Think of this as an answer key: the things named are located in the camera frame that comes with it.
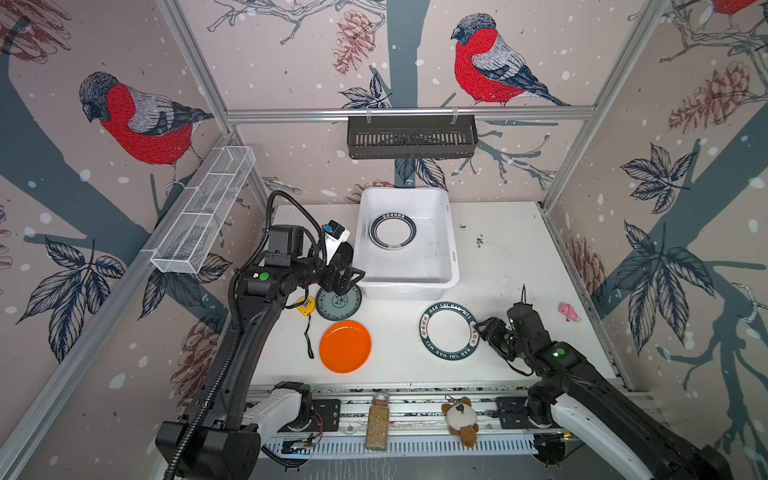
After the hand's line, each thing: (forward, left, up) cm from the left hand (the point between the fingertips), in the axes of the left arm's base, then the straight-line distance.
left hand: (347, 264), depth 71 cm
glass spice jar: (-30, -7, -22) cm, 38 cm away
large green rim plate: (-6, -27, -27) cm, 39 cm away
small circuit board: (-34, +13, -30) cm, 47 cm away
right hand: (-9, -35, -23) cm, 43 cm away
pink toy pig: (-1, -65, -25) cm, 70 cm away
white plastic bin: (+16, -22, -27) cm, 39 cm away
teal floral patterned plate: (+2, +7, -28) cm, 29 cm away
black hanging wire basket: (+54, -19, +2) cm, 57 cm away
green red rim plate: (+32, -11, -25) cm, 42 cm away
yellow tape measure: (+1, +16, -26) cm, 30 cm away
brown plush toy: (-29, -28, -25) cm, 47 cm away
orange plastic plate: (-10, +3, -27) cm, 29 cm away
